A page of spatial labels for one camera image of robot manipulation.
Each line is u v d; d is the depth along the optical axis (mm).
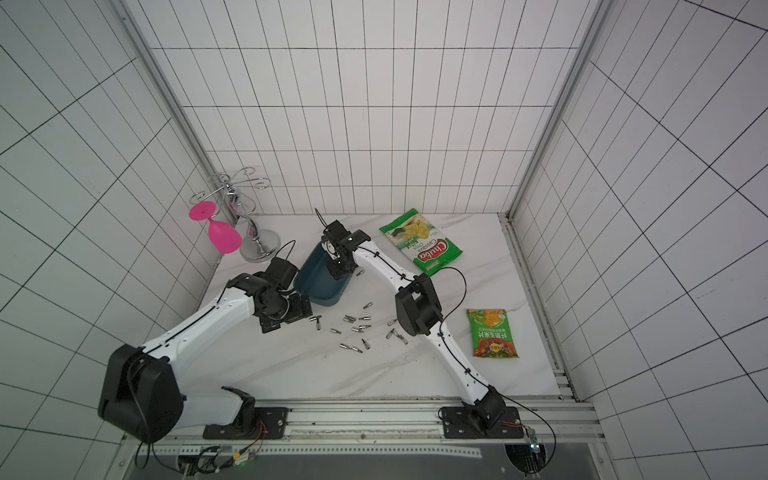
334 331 889
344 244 743
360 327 897
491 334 854
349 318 914
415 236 1109
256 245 1072
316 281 1025
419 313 643
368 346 855
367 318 920
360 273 1006
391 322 900
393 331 881
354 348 853
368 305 944
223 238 902
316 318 903
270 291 613
